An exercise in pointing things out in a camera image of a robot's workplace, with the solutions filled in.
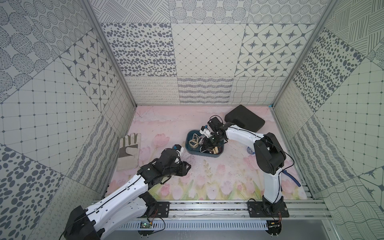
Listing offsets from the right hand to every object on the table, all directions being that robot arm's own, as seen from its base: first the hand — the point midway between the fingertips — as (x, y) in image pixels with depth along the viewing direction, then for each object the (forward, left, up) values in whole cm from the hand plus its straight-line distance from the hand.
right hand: (204, 149), depth 91 cm
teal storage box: (0, +5, -2) cm, 6 cm away
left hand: (-15, +7, +7) cm, 18 cm away
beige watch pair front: (+6, +7, -1) cm, 9 cm away
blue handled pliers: (-11, -48, -5) cm, 49 cm away
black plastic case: (+23, -33, +1) cm, 40 cm away
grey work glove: (-2, +48, -3) cm, 48 cm away
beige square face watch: (+1, -7, -2) cm, 8 cm away
